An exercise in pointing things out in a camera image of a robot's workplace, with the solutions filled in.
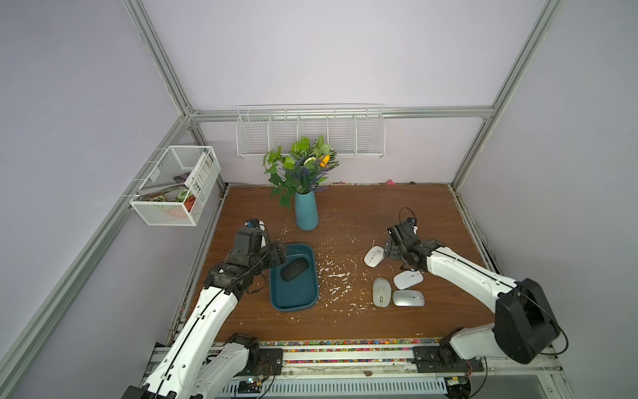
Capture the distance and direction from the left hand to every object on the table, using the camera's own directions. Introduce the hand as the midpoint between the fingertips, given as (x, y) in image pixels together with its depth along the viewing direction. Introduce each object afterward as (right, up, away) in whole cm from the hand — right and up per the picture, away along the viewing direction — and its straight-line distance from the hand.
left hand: (277, 251), depth 77 cm
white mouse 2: (+45, -12, +12) cm, 48 cm away
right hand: (+42, -1, +12) cm, 43 cm away
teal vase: (+7, +12, +21) cm, 26 cm away
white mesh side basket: (-30, +20, -2) cm, 36 cm away
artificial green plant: (+8, +26, +4) cm, 27 cm away
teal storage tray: (+3, -15, +14) cm, 20 cm away
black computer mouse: (+3, -9, +15) cm, 18 cm away
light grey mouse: (+34, -15, +8) cm, 38 cm away
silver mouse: (+44, -18, +8) cm, 48 cm away
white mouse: (+34, -5, +17) cm, 38 cm away
